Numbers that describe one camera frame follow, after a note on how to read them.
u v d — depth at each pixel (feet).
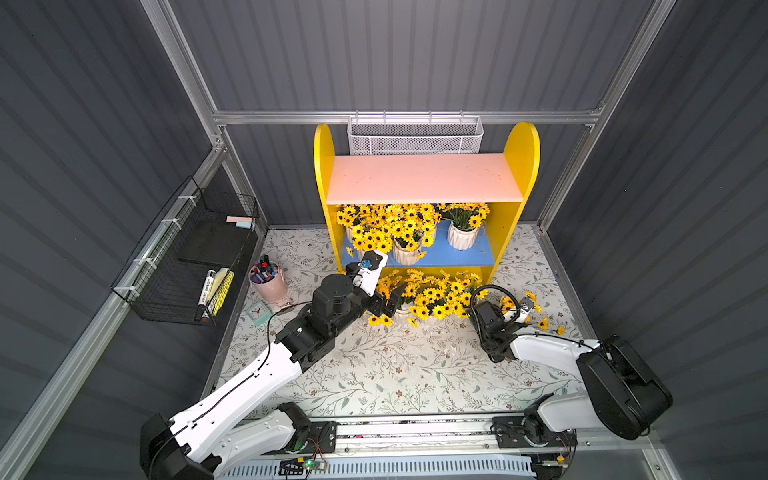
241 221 2.74
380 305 1.99
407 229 2.65
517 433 2.41
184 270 2.40
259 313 3.08
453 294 2.78
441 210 2.94
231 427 1.45
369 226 2.77
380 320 2.69
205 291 2.25
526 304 2.47
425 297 2.71
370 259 1.83
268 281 2.99
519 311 2.51
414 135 2.99
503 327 2.28
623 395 1.41
